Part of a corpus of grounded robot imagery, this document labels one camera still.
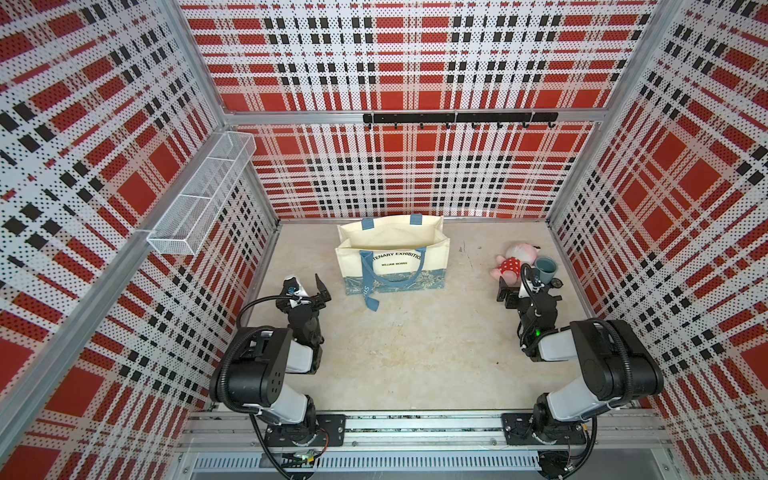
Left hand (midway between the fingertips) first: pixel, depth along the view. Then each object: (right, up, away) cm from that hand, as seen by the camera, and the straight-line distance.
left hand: (307, 279), depth 89 cm
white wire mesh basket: (-37, +16, +1) cm, 41 cm away
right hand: (+66, +1, +3) cm, 66 cm away
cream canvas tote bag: (+28, +7, 0) cm, 29 cm away
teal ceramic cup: (+81, +2, +15) cm, 82 cm away
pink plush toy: (+65, +3, +10) cm, 66 cm away
